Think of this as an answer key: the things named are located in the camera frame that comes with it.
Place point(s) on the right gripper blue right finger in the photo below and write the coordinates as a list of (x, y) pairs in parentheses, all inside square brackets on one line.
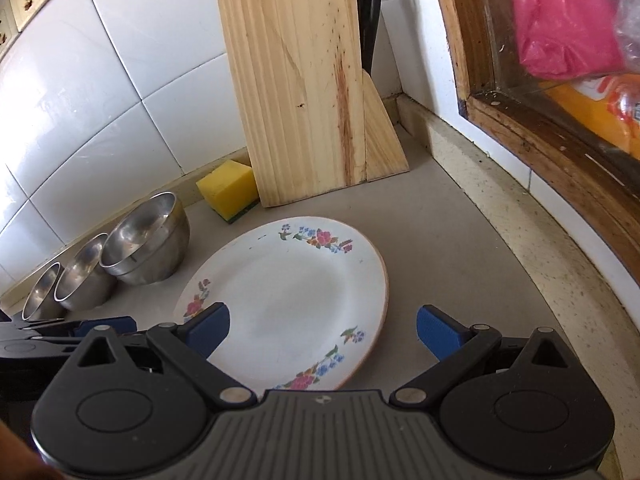
[(447, 338)]

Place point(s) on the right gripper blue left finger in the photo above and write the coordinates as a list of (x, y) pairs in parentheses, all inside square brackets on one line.
[(198, 337)]

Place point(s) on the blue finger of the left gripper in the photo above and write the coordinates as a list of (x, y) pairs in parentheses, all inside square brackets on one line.
[(120, 325)]

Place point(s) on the steel bowl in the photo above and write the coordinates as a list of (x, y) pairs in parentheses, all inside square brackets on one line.
[(149, 244), (84, 284), (40, 304)]

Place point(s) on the small colourful flower plate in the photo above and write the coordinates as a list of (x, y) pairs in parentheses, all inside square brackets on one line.
[(307, 298)]

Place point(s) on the person's right hand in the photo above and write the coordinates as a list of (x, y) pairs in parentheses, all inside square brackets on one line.
[(18, 462)]

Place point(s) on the yellow green sponge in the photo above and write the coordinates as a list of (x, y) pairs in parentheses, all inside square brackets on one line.
[(229, 189)]

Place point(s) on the wooden knife block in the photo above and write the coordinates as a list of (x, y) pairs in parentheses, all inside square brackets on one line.
[(312, 118)]

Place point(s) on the orange yellow package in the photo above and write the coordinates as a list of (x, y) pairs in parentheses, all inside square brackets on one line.
[(608, 106)]

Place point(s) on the pink plastic bag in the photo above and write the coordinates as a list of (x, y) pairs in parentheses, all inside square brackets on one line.
[(567, 39)]

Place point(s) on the black scissors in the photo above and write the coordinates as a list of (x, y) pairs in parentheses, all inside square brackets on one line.
[(368, 16)]

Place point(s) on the wooden window frame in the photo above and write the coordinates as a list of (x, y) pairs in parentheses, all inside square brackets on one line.
[(496, 94)]

